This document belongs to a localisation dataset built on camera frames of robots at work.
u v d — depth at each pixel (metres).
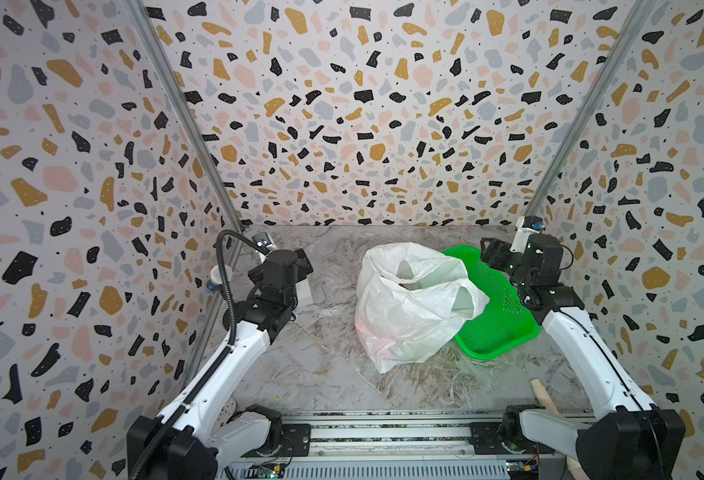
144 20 0.70
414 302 0.72
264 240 0.64
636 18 0.72
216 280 0.75
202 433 0.40
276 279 0.56
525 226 0.68
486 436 0.74
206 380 0.43
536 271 0.58
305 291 0.97
